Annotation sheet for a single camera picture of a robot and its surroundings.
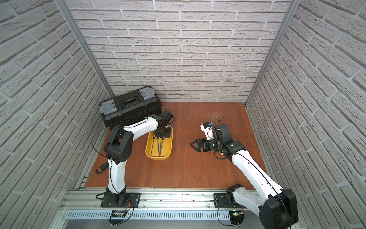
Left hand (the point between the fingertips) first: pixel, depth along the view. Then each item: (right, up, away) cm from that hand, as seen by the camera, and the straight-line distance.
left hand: (168, 133), depth 98 cm
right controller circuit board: (+39, -39, -28) cm, 62 cm away
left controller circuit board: (-23, -39, -25) cm, 52 cm away
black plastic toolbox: (-28, +17, -4) cm, 33 cm away
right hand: (+20, -3, -20) cm, 28 cm away
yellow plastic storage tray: (-6, -10, -4) cm, 12 cm away
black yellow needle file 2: (-8, -4, 0) cm, 9 cm away
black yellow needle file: (-10, -4, 0) cm, 11 cm away
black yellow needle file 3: (-4, -5, -1) cm, 6 cm away
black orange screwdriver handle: (-38, -19, -14) cm, 45 cm away
